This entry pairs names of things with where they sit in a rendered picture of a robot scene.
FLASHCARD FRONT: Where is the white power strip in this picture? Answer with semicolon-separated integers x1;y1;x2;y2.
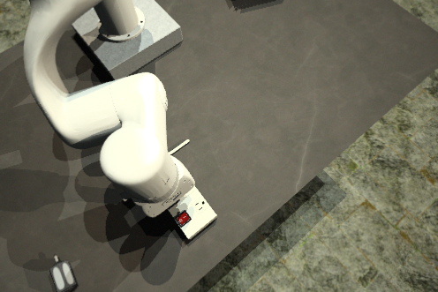
167;139;217;239

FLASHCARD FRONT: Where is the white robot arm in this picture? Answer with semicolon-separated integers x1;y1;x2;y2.
24;0;179;203

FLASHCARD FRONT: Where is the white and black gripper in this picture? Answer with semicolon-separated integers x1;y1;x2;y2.
132;156;195;218

